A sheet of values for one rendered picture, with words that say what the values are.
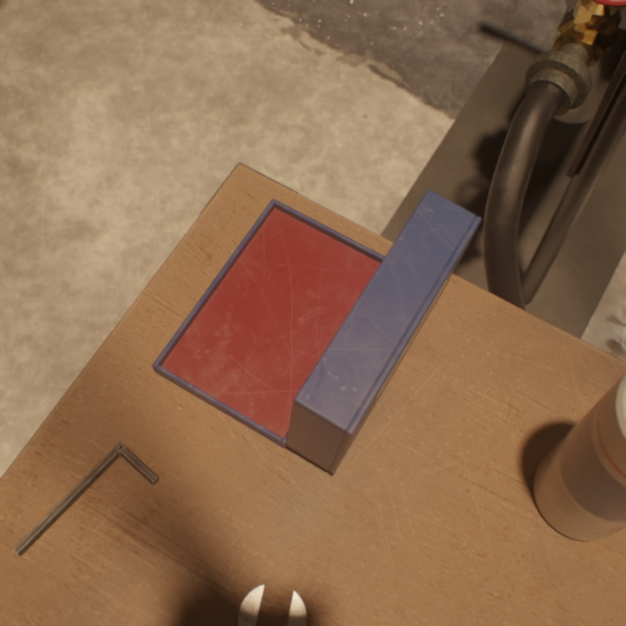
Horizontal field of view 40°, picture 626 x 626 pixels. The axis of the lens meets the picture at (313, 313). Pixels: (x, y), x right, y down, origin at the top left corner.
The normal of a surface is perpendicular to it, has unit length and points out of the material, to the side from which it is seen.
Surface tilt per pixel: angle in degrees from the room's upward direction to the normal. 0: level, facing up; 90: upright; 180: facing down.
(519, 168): 33
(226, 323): 0
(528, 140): 28
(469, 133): 0
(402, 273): 5
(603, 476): 90
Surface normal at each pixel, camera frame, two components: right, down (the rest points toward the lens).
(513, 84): 0.00, -0.41
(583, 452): -0.99, 0.11
